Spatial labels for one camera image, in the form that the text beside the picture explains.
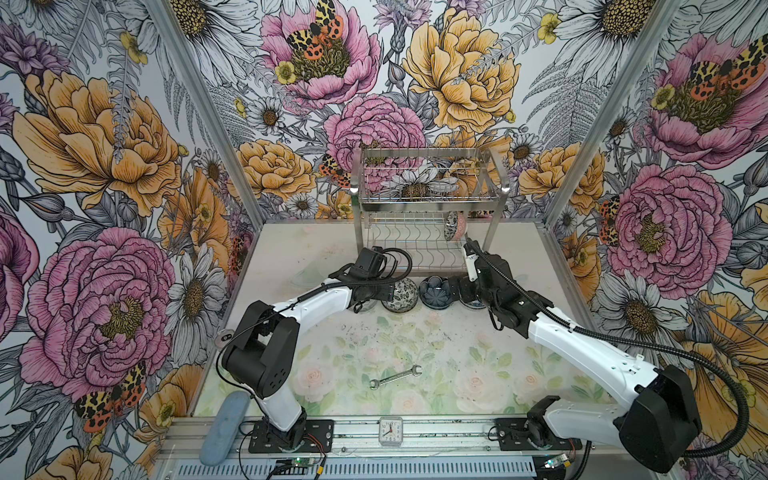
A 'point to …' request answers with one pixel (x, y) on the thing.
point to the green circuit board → (304, 462)
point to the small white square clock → (391, 431)
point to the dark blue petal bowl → (434, 292)
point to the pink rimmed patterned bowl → (462, 225)
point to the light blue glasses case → (225, 428)
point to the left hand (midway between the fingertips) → (381, 294)
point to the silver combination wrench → (375, 384)
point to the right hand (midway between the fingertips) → (467, 281)
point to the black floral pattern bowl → (405, 296)
